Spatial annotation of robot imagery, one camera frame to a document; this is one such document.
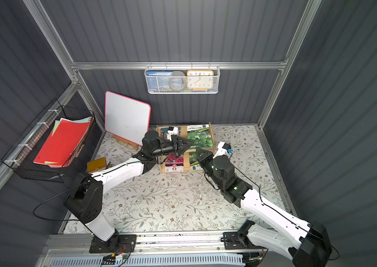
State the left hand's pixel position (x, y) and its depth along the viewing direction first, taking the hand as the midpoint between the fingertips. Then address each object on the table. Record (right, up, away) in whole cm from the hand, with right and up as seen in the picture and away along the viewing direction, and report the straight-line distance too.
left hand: (192, 143), depth 72 cm
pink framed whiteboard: (-40, +15, +26) cm, 49 cm away
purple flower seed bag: (-14, +5, +6) cm, 16 cm away
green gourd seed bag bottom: (+1, -13, +24) cm, 27 cm away
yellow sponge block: (-59, -14, +28) cm, 66 cm away
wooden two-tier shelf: (-3, -11, +26) cm, 29 cm away
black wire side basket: (-64, -5, -11) cm, 65 cm away
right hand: (+3, -2, -2) cm, 4 cm away
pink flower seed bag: (-11, -13, +24) cm, 29 cm away
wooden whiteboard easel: (-47, +2, +36) cm, 59 cm away
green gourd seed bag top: (+4, +4, +6) cm, 9 cm away
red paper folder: (-57, +4, +2) cm, 57 cm away
